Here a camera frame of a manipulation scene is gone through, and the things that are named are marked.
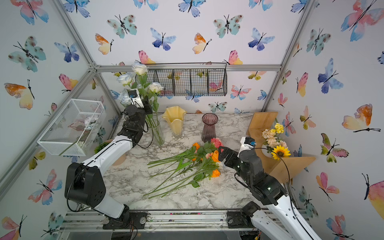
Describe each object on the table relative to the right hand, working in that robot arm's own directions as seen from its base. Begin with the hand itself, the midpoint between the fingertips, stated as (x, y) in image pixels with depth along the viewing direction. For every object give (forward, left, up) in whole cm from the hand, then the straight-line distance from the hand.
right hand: (226, 149), depth 69 cm
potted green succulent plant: (+7, +69, -14) cm, 70 cm away
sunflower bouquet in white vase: (+7, -25, -7) cm, 27 cm away
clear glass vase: (+21, +41, -21) cm, 50 cm away
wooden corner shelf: (-6, -24, -5) cm, 26 cm away
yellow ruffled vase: (+30, +30, -11) cm, 44 cm away
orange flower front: (-2, +3, -24) cm, 24 cm away
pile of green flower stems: (+2, +18, -26) cm, 31 cm away
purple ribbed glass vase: (+29, +7, -27) cm, 40 cm away
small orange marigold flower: (+17, +15, -24) cm, 33 cm away
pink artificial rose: (+16, +2, -19) cm, 25 cm away
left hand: (+25, +43, +10) cm, 50 cm away
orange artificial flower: (+6, +4, -18) cm, 20 cm away
